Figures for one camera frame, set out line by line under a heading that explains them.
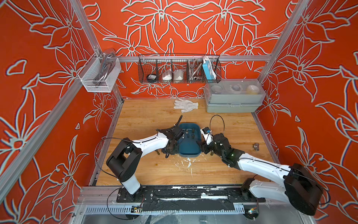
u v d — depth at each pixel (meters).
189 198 0.73
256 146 0.90
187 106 1.14
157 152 0.88
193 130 0.98
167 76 0.89
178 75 0.92
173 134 0.71
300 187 0.41
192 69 0.82
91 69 0.80
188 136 0.95
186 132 0.98
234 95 1.06
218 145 0.61
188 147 0.90
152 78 0.95
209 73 0.88
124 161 0.45
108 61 0.85
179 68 0.96
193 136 0.95
